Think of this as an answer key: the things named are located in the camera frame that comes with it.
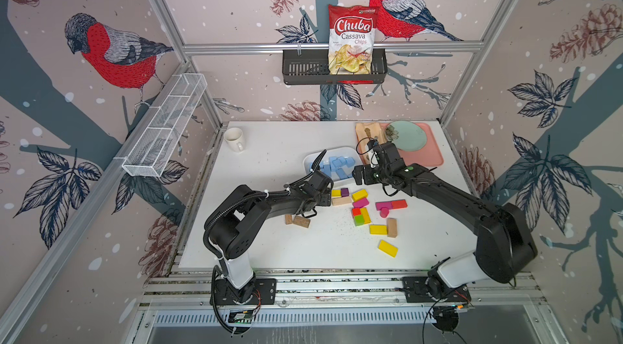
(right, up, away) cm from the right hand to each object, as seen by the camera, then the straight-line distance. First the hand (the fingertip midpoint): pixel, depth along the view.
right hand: (362, 169), depth 88 cm
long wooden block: (-28, -18, 0) cm, 33 cm away
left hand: (-13, -9, +6) cm, 17 cm away
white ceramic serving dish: (-8, +1, +13) cm, 15 cm away
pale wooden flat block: (-8, -13, +4) cm, 16 cm away
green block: (-1, -19, 0) cm, 19 cm away
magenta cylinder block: (+8, -16, +1) cm, 18 cm away
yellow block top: (0, -11, +6) cm, 13 cm away
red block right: (+15, -14, +4) cm, 21 cm away
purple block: (-6, -10, +7) cm, 13 cm away
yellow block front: (+8, -27, -6) cm, 29 cm away
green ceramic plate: (+29, +13, +26) cm, 41 cm away
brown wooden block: (-23, -19, -1) cm, 30 cm away
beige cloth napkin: (+7, +15, +30) cm, 34 cm away
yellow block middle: (+5, -21, -2) cm, 22 cm away
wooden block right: (+10, -21, -3) cm, 23 cm away
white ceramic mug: (-56, +13, +21) cm, 61 cm away
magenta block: (0, -14, +4) cm, 14 cm away
